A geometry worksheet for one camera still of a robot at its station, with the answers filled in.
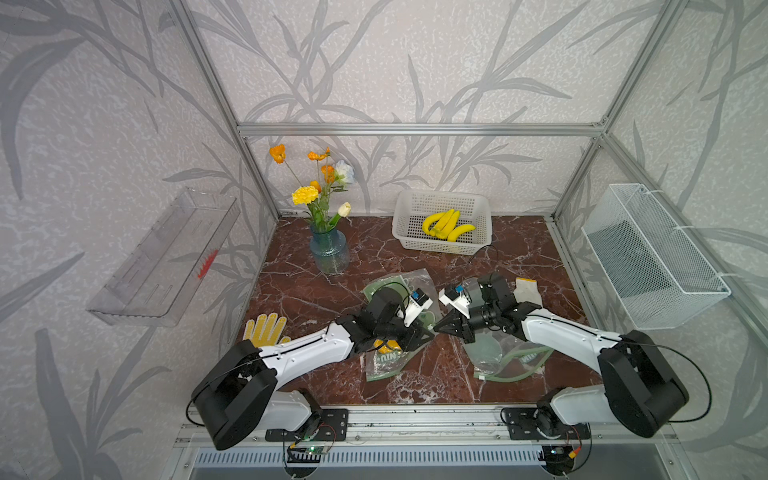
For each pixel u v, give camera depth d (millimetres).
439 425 750
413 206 1195
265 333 891
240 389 413
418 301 709
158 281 678
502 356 753
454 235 1120
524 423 737
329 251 963
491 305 697
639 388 423
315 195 832
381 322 649
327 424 731
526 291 988
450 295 720
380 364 821
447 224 1153
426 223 1155
